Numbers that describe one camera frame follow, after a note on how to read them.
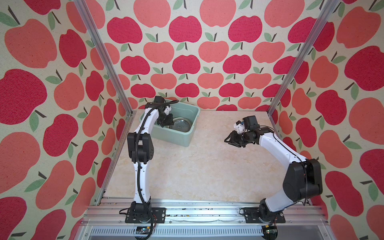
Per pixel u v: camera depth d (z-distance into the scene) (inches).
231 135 32.1
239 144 30.6
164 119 34.1
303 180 17.8
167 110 37.3
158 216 29.3
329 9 27.6
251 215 29.0
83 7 27.3
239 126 32.9
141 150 23.7
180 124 42.3
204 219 28.8
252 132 25.3
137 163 23.9
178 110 40.2
